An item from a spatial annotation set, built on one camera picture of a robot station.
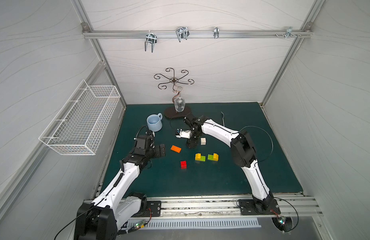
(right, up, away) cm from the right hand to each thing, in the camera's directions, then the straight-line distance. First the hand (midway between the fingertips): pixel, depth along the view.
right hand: (190, 139), depth 96 cm
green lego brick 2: (+5, -9, -7) cm, 13 cm away
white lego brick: (+8, -1, 0) cm, 8 cm away
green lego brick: (+12, -10, -5) cm, 17 cm away
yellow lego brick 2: (+15, -10, -7) cm, 19 cm away
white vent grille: (+2, -37, -25) cm, 45 cm away
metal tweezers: (+25, +13, +15) cm, 32 cm away
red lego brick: (-4, -14, -9) cm, 17 cm away
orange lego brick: (-10, -6, 0) cm, 11 cm away
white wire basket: (-53, +11, -27) cm, 60 cm away
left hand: (-19, -3, -11) cm, 22 cm away
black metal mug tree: (-15, +19, +16) cm, 29 cm away
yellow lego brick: (+5, -9, -7) cm, 13 cm away
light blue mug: (-25, +11, +8) cm, 29 cm away
